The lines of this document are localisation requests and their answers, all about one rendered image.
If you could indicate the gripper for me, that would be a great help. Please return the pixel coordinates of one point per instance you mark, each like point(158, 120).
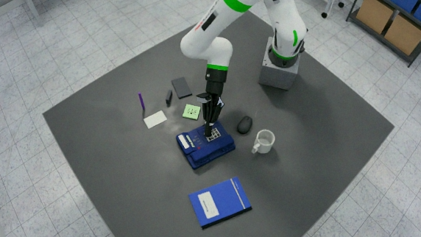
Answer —
point(212, 109)

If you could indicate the white rectangular sheet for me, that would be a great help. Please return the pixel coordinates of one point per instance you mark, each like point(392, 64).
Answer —
point(155, 119)

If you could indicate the blue notebook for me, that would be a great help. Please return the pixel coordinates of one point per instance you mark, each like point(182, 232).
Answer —
point(219, 202)

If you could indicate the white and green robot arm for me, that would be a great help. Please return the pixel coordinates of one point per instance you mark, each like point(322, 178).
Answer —
point(288, 39)

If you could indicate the pale green sticky note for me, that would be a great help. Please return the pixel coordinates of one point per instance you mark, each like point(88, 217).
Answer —
point(191, 112)

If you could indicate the blue desk phone body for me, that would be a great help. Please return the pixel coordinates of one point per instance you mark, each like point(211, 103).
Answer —
point(192, 141)

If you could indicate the grey computer mouse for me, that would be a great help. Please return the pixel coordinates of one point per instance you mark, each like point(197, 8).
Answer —
point(244, 125)

